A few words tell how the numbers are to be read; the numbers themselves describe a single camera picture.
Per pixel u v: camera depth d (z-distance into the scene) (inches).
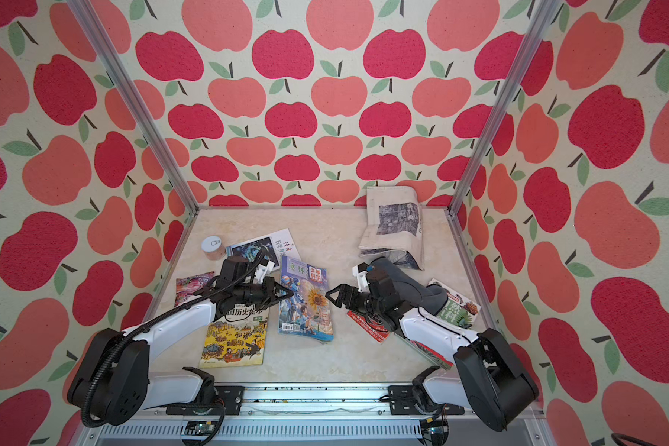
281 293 31.7
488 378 16.2
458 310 34.8
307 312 32.3
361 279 31.6
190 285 37.6
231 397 29.4
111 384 16.4
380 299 26.4
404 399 29.4
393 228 41.8
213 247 40.0
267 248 42.3
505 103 33.9
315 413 28.9
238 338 33.7
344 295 30.5
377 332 33.9
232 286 25.5
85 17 27.6
